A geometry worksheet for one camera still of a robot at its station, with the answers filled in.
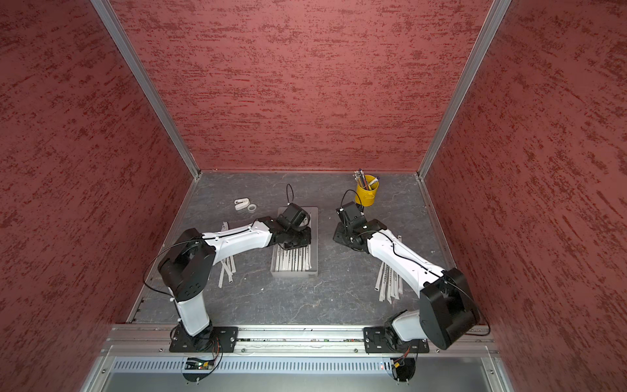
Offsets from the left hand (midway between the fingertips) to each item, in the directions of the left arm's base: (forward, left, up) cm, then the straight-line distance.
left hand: (310, 245), depth 90 cm
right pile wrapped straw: (-12, -25, -5) cm, 28 cm away
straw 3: (-4, +9, -4) cm, 11 cm away
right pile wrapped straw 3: (-13, -31, -5) cm, 34 cm away
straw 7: (-4, +1, -2) cm, 5 cm away
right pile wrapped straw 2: (-11, -28, -6) cm, 30 cm away
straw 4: (-6, +7, -5) cm, 11 cm away
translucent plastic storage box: (-9, -2, -2) cm, 10 cm away
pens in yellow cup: (+25, -20, +12) cm, 34 cm away
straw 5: (-4, +5, -4) cm, 8 cm away
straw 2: (-5, +11, -4) cm, 13 cm away
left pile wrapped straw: (+11, +37, -4) cm, 39 cm away
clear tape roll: (+22, +27, -4) cm, 35 cm away
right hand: (0, -11, +5) cm, 12 cm away
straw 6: (-4, +3, -4) cm, 6 cm away
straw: (-3, +13, -5) cm, 14 cm away
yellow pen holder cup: (+23, -24, +1) cm, 33 cm away
